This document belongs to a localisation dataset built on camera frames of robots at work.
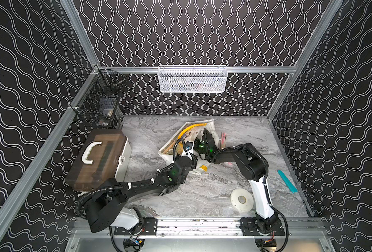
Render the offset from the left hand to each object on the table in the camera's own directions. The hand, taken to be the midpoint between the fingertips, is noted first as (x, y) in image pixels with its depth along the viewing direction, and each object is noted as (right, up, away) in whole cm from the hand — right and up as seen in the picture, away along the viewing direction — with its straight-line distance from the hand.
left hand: (192, 147), depth 80 cm
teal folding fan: (+53, -20, +8) cm, 58 cm away
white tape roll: (+27, -31, +1) cm, 41 cm away
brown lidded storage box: (-46, -6, +2) cm, 47 cm away
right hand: (-2, +1, +22) cm, 23 cm away
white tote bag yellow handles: (-1, +8, +10) cm, 13 cm away
